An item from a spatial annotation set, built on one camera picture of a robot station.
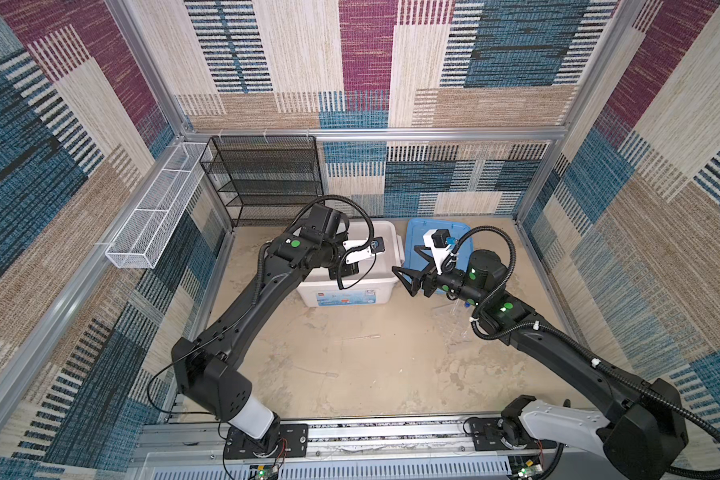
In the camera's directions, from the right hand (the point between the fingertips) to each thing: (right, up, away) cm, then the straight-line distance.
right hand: (406, 261), depth 72 cm
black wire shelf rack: (-46, +27, +37) cm, 65 cm away
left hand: (-12, +3, +5) cm, 13 cm away
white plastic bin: (-7, -7, +13) cm, 16 cm away
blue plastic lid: (+11, +11, +47) cm, 49 cm away
